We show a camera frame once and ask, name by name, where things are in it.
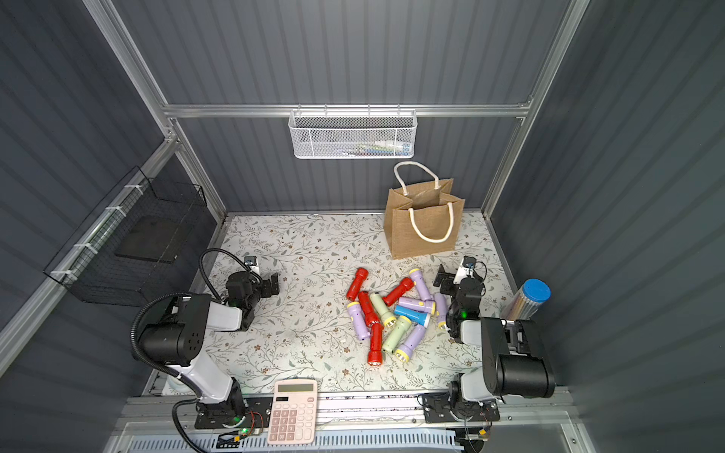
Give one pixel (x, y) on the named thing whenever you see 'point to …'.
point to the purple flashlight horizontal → (418, 304)
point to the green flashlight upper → (388, 319)
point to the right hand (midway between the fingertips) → (461, 268)
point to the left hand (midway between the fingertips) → (265, 274)
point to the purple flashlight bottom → (413, 339)
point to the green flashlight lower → (397, 334)
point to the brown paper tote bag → (423, 219)
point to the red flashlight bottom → (375, 354)
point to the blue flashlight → (418, 316)
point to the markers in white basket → (379, 148)
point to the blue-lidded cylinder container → (526, 300)
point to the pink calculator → (293, 412)
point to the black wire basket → (131, 241)
